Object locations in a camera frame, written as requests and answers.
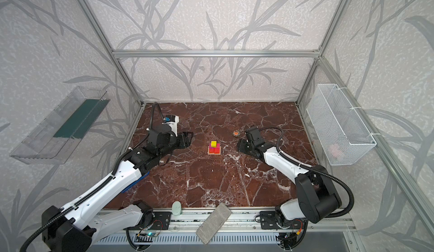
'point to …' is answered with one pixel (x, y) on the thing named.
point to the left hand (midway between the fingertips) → (191, 129)
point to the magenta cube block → (210, 147)
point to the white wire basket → (342, 134)
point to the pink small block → (218, 145)
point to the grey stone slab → (208, 229)
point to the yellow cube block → (213, 143)
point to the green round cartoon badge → (236, 133)
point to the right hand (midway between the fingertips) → (240, 141)
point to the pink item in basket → (334, 150)
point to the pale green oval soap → (176, 208)
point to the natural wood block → (213, 153)
